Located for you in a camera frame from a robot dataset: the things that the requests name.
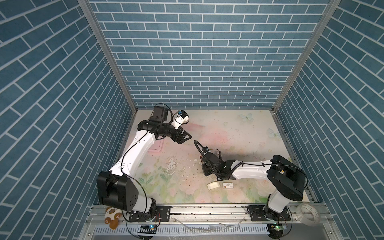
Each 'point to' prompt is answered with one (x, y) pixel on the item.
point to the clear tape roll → (299, 214)
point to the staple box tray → (212, 185)
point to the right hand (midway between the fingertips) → (201, 164)
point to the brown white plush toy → (112, 216)
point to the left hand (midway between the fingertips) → (185, 132)
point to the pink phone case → (157, 146)
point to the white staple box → (228, 185)
